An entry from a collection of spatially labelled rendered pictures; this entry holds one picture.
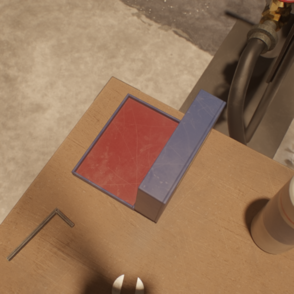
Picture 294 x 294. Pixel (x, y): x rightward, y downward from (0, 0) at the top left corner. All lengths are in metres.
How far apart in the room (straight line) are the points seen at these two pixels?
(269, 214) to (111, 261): 0.22
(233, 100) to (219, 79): 0.51
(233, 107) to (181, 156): 0.29
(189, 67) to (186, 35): 0.12
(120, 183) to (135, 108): 0.13
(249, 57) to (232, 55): 0.56
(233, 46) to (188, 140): 0.87
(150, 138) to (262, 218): 0.21
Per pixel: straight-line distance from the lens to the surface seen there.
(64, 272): 0.59
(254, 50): 0.78
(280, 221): 0.49
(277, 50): 1.03
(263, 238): 0.56
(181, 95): 1.23
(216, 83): 1.25
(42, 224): 0.60
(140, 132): 0.63
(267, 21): 0.84
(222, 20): 1.42
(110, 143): 0.63
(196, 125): 0.51
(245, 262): 0.60
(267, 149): 1.18
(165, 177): 0.48
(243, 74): 0.76
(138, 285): 0.57
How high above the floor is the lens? 1.04
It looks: 66 degrees down
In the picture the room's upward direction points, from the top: straight up
